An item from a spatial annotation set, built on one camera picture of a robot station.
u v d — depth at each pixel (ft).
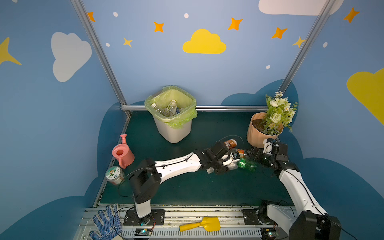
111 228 2.32
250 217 2.46
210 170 2.57
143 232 2.34
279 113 2.63
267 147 2.41
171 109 3.24
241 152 3.05
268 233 2.35
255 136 3.04
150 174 1.63
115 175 2.62
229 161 2.17
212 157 2.02
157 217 2.45
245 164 2.90
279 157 2.09
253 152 2.51
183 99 3.16
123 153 2.80
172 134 3.07
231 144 3.22
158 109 2.96
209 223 2.41
